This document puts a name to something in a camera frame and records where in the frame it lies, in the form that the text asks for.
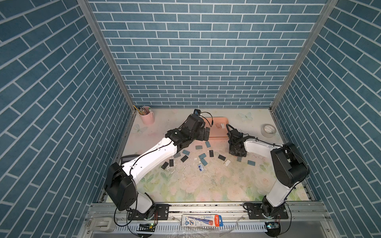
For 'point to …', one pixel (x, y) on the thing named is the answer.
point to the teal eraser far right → (251, 162)
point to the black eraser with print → (211, 153)
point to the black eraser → (222, 157)
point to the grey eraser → (199, 147)
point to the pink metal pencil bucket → (148, 119)
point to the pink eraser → (218, 125)
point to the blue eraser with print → (202, 156)
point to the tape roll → (268, 131)
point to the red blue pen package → (202, 220)
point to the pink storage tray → (218, 131)
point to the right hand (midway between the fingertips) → (235, 152)
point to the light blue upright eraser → (208, 144)
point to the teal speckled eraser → (186, 152)
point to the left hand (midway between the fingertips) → (205, 129)
